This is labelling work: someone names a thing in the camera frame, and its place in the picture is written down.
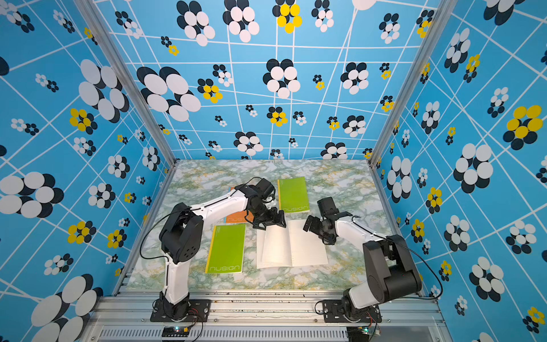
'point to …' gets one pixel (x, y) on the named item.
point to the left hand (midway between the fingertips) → (281, 225)
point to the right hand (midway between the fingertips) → (315, 230)
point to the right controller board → (358, 333)
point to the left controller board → (175, 331)
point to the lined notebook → (289, 246)
